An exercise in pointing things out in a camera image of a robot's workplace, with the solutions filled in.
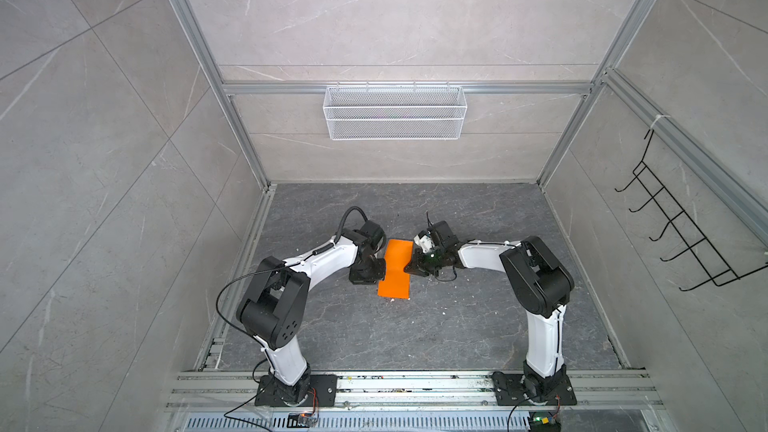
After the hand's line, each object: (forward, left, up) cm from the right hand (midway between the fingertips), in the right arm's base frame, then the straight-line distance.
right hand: (405, 268), depth 96 cm
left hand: (-5, +8, +5) cm, 11 cm away
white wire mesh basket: (+43, +2, +30) cm, 53 cm away
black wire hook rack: (-19, -62, +32) cm, 72 cm away
